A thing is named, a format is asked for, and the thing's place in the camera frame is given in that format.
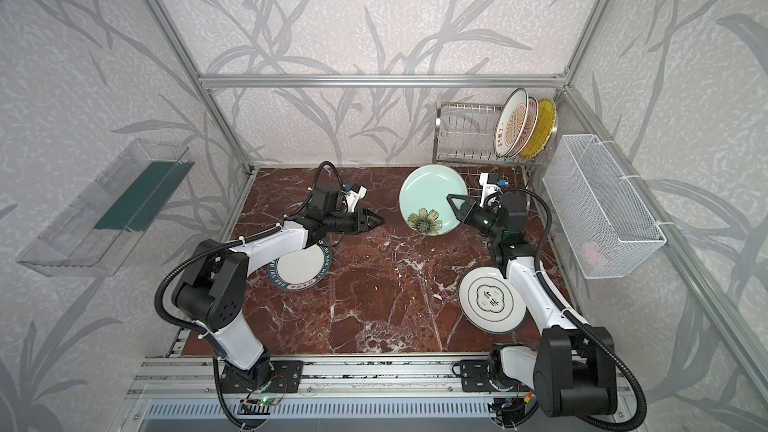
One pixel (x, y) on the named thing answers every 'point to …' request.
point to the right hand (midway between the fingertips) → (450, 190)
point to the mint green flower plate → (423, 199)
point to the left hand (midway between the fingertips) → (384, 215)
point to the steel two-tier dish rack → (464, 140)
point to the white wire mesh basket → (609, 228)
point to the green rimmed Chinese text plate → (301, 269)
